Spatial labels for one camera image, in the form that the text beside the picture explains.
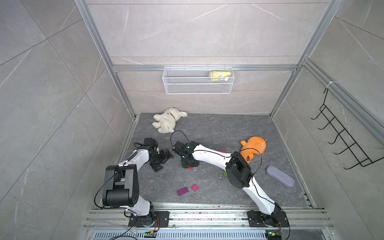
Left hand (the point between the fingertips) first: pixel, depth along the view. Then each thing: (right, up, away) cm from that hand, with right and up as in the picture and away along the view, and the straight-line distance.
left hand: (169, 158), depth 91 cm
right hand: (+12, -4, +1) cm, 13 cm away
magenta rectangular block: (+28, +9, -31) cm, 42 cm away
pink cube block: (+16, -15, -8) cm, 23 cm away
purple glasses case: (+66, -9, -6) cm, 67 cm away
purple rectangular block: (+9, -17, -9) cm, 21 cm away
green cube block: (+27, +2, -36) cm, 45 cm away
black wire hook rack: (+83, +7, -33) cm, 90 cm away
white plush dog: (-5, +24, +12) cm, 27 cm away
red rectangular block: (+13, -6, -1) cm, 14 cm away
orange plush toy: (+54, +8, +2) cm, 55 cm away
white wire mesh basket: (+17, +52, +10) cm, 55 cm away
